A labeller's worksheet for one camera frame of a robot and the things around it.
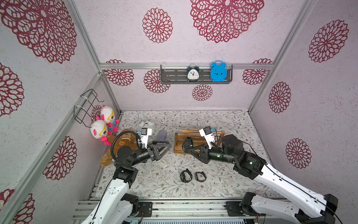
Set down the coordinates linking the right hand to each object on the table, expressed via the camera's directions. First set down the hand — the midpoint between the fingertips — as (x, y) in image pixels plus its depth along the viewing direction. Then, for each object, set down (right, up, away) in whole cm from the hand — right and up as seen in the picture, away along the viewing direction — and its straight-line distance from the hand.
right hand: (188, 149), depth 62 cm
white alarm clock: (-27, +11, +36) cm, 46 cm away
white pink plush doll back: (-52, +17, +32) cm, 64 cm away
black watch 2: (0, -21, +24) cm, 31 cm away
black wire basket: (-55, +19, +14) cm, 60 cm away
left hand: (-9, +1, +3) cm, 10 cm away
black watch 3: (+6, -21, +21) cm, 30 cm away
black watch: (0, +2, +1) cm, 2 cm away
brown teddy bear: (-37, +1, +28) cm, 46 cm away
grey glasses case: (-17, +3, +39) cm, 43 cm away
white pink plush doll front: (-53, +8, +23) cm, 59 cm away
